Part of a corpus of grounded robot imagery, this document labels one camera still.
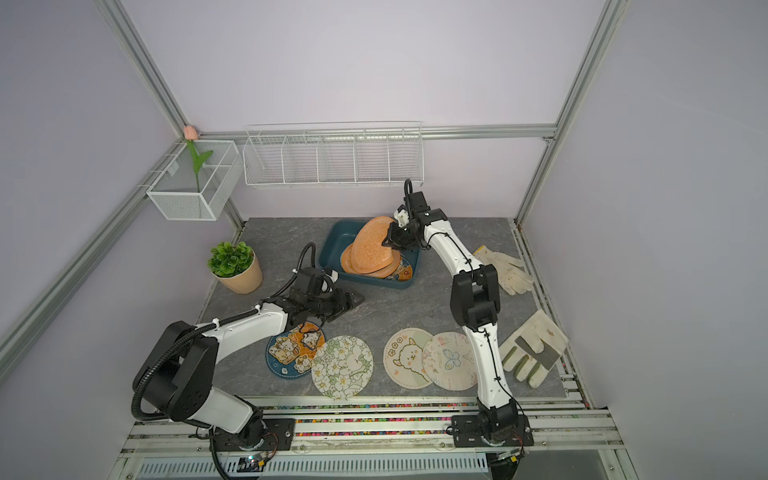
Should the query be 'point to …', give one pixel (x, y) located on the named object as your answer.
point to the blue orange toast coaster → (291, 354)
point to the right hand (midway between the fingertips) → (383, 241)
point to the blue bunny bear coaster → (404, 270)
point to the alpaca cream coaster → (403, 358)
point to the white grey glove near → (532, 351)
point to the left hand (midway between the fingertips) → (358, 304)
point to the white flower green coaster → (342, 366)
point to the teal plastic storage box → (335, 236)
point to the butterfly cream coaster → (449, 361)
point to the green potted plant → (236, 267)
